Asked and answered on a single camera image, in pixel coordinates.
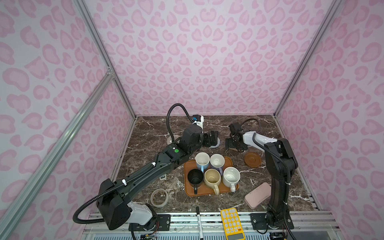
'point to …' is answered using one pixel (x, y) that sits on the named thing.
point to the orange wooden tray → (228, 162)
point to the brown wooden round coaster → (252, 159)
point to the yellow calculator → (232, 223)
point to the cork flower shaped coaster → (244, 151)
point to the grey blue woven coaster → (217, 145)
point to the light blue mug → (202, 160)
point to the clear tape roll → (159, 198)
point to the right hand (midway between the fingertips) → (234, 145)
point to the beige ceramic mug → (212, 178)
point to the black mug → (195, 178)
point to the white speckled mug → (231, 176)
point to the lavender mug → (217, 160)
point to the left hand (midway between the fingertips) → (212, 130)
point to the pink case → (260, 194)
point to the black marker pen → (199, 223)
